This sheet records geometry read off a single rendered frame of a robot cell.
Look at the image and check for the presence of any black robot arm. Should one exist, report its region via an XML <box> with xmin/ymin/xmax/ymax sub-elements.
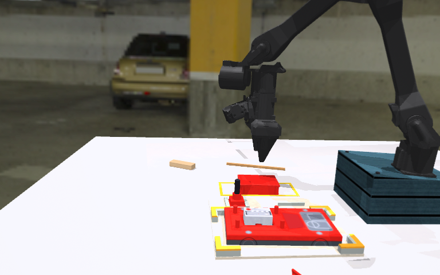
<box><xmin>218</xmin><ymin>0</ymin><xmax>440</xmax><ymax>178</ymax></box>

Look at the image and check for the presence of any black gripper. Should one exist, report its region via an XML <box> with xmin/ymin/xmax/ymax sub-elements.
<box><xmin>244</xmin><ymin>91</ymin><xmax>282</xmax><ymax>162</ymax></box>

